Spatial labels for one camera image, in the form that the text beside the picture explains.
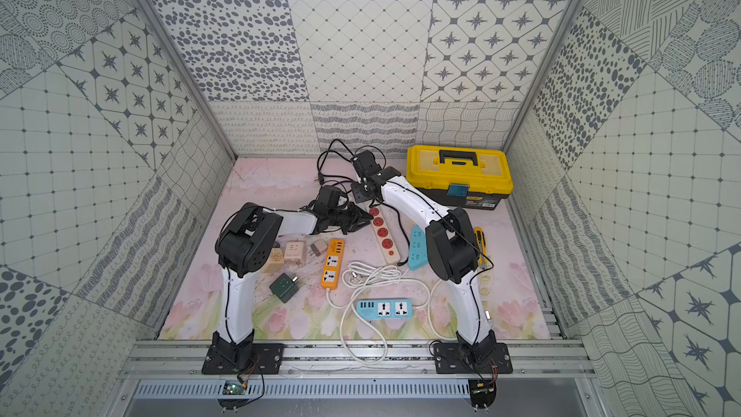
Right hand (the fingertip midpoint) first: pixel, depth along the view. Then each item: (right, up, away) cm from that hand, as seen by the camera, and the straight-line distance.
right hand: (366, 190), depth 95 cm
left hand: (+2, -9, +3) cm, 10 cm away
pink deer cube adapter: (-22, -20, -7) cm, 30 cm away
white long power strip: (+6, -15, 0) cm, 16 cm away
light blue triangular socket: (+17, -21, -5) cm, 27 cm away
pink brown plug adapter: (-16, -18, -2) cm, 24 cm away
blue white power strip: (+6, -33, -15) cm, 37 cm away
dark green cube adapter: (-23, -28, -13) cm, 38 cm away
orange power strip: (-10, -23, -7) cm, 26 cm away
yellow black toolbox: (+31, +5, -2) cm, 32 cm away
